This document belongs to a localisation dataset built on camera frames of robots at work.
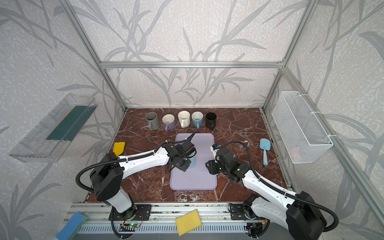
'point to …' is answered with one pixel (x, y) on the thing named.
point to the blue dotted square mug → (197, 118)
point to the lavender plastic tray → (198, 178)
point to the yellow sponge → (188, 222)
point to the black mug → (211, 119)
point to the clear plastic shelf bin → (47, 142)
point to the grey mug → (151, 117)
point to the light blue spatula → (265, 145)
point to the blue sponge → (72, 227)
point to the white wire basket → (304, 136)
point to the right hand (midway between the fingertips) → (208, 159)
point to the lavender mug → (169, 121)
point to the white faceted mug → (184, 117)
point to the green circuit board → (134, 225)
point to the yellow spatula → (118, 148)
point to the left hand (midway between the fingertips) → (187, 161)
